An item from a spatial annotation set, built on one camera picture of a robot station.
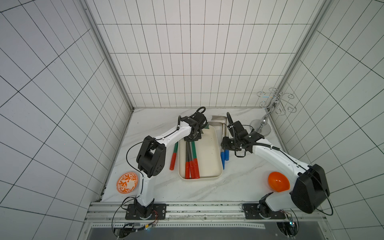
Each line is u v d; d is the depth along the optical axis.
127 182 0.81
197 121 0.73
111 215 0.72
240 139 0.62
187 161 0.88
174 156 0.92
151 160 0.51
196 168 0.79
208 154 0.92
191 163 0.85
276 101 0.85
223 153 0.92
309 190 0.41
